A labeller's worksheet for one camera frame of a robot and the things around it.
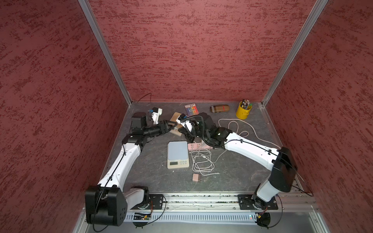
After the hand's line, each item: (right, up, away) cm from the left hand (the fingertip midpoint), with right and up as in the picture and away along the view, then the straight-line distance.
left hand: (174, 128), depth 76 cm
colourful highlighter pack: (+9, +12, +39) cm, 42 cm away
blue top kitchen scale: (0, -18, +12) cm, 21 cm away
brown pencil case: (+32, +12, +37) cm, 50 cm away
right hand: (+3, -3, +1) cm, 4 cm away
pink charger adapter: (+12, -29, +5) cm, 32 cm away
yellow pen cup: (+47, +11, +27) cm, 55 cm away
